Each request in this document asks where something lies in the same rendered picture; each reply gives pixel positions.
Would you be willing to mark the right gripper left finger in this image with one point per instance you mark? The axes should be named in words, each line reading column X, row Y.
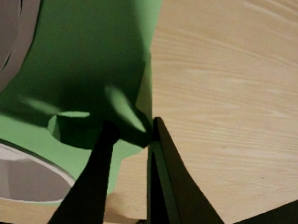
column 85, row 201

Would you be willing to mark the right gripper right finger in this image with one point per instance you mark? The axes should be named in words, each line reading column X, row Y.
column 185, row 201

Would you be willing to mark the grey steel bowl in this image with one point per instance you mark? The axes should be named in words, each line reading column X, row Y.
column 28, row 177
column 16, row 35

